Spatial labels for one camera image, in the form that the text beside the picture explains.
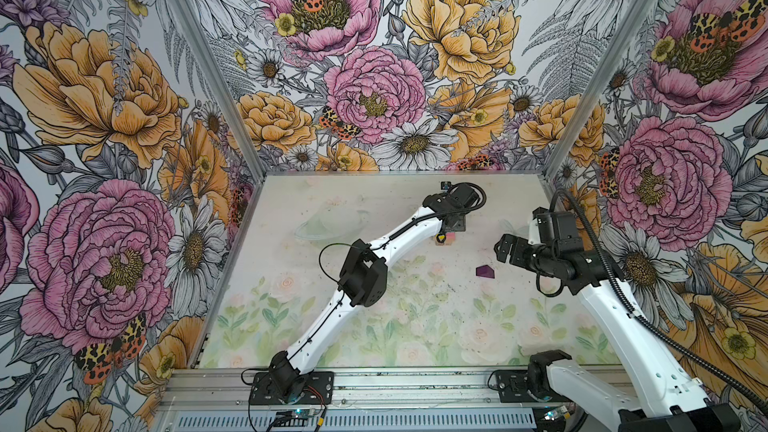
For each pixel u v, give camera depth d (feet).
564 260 1.75
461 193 2.55
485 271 3.07
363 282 2.05
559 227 1.83
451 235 3.35
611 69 2.96
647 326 1.41
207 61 2.88
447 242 3.33
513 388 2.42
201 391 2.48
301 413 2.34
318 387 2.44
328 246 1.91
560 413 2.34
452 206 2.40
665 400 1.25
